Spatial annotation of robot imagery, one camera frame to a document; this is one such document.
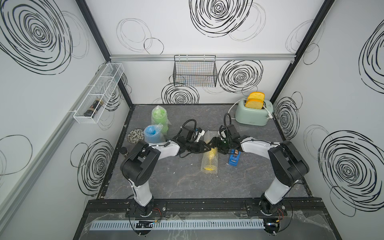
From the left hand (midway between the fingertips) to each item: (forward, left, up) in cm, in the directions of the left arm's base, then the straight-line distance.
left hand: (209, 150), depth 86 cm
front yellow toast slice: (+27, -29, +13) cm, 42 cm away
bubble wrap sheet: (+10, 0, 0) cm, 10 cm away
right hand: (+3, -1, -3) cm, 5 cm away
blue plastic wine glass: (+5, +32, +8) cm, 33 cm away
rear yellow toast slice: (+33, -31, +15) cm, 48 cm away
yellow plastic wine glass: (-4, -2, -2) cm, 5 cm away
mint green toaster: (+23, -30, +5) cm, 38 cm away
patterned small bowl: (+12, +49, -6) cm, 51 cm away
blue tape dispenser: (-2, -15, -5) cm, 16 cm away
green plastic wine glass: (+18, +31, +9) cm, 37 cm away
